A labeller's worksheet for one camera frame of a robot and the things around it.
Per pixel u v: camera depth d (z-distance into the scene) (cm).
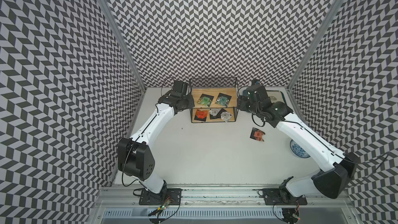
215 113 101
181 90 65
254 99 56
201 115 101
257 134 94
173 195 73
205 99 89
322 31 83
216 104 89
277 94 114
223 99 90
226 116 99
